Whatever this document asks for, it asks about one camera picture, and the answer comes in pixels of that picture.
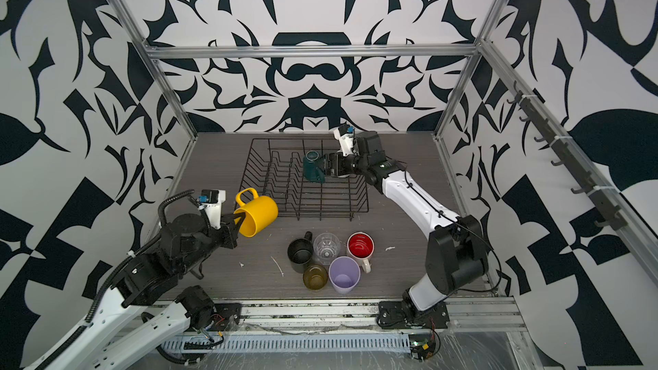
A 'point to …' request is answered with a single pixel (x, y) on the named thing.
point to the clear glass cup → (326, 247)
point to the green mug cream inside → (310, 170)
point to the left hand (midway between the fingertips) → (244, 210)
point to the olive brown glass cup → (315, 277)
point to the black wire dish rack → (275, 170)
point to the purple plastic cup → (344, 273)
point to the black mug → (300, 252)
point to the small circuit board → (422, 346)
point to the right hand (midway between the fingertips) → (326, 158)
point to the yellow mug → (260, 211)
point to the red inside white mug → (361, 247)
